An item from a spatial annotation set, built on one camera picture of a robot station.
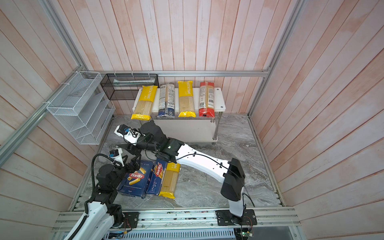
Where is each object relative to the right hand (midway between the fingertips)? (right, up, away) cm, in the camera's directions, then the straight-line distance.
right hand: (122, 139), depth 64 cm
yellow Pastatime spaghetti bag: (+18, -24, +20) cm, 37 cm away
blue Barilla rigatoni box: (0, -25, +16) cm, 30 cm away
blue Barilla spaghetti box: (+11, -19, +24) cm, 33 cm away
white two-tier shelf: (+30, +5, +11) cm, 32 cm away
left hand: (-1, -11, +17) cm, 20 cm away
